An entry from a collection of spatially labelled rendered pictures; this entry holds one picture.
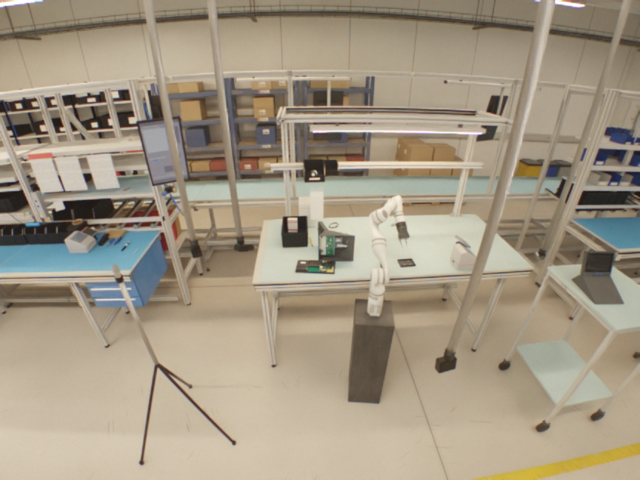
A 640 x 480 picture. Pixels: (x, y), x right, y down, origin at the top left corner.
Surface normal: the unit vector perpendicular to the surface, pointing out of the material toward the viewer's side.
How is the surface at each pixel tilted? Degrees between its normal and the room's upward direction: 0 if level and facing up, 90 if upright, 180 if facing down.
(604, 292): 24
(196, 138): 90
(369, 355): 90
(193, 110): 90
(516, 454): 0
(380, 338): 90
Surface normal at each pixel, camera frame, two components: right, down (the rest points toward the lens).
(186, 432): 0.00, -0.86
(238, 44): 0.07, 0.51
